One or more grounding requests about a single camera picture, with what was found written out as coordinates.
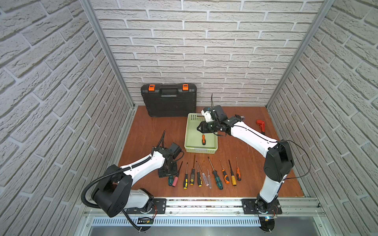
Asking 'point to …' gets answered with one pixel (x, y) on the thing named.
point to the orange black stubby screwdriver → (204, 140)
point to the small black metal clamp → (242, 117)
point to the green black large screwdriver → (218, 180)
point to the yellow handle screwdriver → (233, 178)
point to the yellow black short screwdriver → (199, 178)
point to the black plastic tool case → (168, 100)
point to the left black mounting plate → (159, 207)
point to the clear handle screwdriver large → (204, 177)
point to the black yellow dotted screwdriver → (193, 173)
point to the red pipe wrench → (262, 124)
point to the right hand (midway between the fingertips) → (201, 128)
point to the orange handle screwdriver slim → (238, 175)
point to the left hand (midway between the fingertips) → (174, 172)
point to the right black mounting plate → (248, 205)
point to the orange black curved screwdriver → (226, 177)
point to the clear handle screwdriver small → (209, 180)
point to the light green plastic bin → (193, 141)
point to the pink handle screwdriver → (175, 179)
